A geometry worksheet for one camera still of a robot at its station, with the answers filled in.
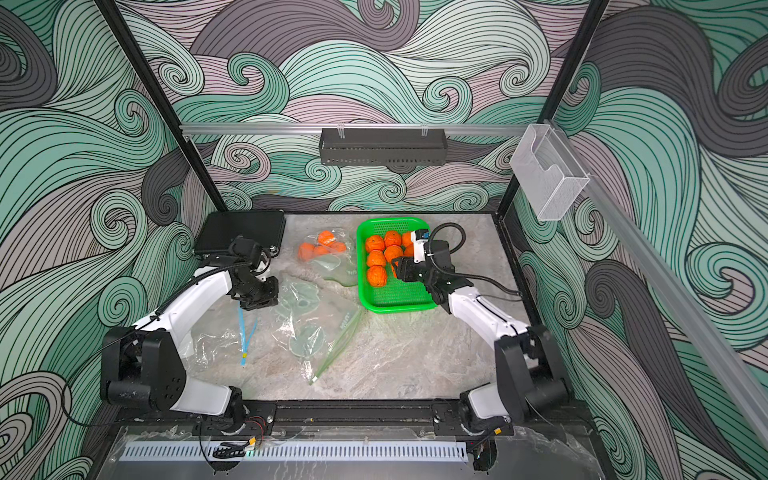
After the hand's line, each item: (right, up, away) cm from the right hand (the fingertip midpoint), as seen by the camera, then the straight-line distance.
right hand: (399, 261), depth 89 cm
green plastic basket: (-1, -12, +7) cm, 14 cm away
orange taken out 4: (-7, 0, +11) cm, 13 cm away
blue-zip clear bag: (-49, -22, -7) cm, 54 cm away
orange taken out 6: (+5, +3, +14) cm, 15 cm away
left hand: (-36, -10, -4) cm, 38 cm away
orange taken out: (-8, +6, +14) cm, 17 cm away
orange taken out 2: (-1, +7, +15) cm, 17 cm away
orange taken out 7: (-7, -5, +5) cm, 10 cm away
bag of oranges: (-22, +2, +9) cm, 24 cm away
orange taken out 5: (-2, +2, +12) cm, 13 cm away
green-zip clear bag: (-27, -19, +1) cm, 33 cm away
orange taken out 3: (+4, +7, +16) cm, 18 cm away
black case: (-70, +11, +28) cm, 76 cm away
